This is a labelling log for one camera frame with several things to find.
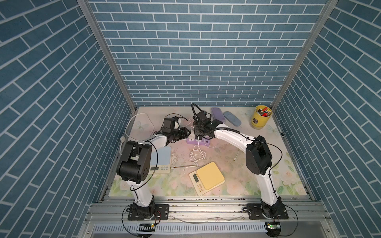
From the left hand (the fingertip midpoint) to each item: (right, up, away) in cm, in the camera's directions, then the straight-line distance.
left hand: (191, 133), depth 95 cm
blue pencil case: (+31, +10, +17) cm, 37 cm away
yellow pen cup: (+48, +12, +4) cm, 50 cm away
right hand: (+4, +2, 0) cm, 5 cm away
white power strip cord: (-50, -5, +10) cm, 51 cm away
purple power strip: (+9, -5, +1) cm, 10 cm away
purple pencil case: (+20, +13, +20) cm, 31 cm away
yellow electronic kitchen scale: (+9, -24, -12) cm, 29 cm away
